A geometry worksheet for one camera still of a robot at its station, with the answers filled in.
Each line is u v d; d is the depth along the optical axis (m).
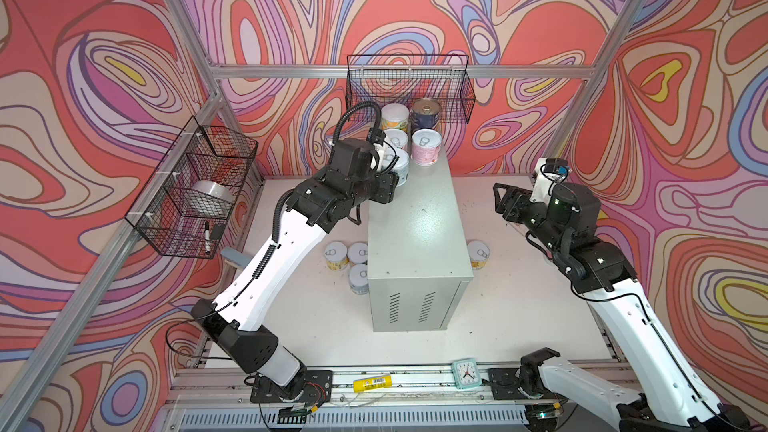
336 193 0.47
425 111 0.73
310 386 0.73
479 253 0.91
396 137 0.73
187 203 0.72
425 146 0.72
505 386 0.73
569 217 0.46
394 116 0.75
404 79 0.89
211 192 0.73
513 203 0.57
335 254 0.92
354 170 0.49
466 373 0.74
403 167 0.68
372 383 0.72
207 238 0.72
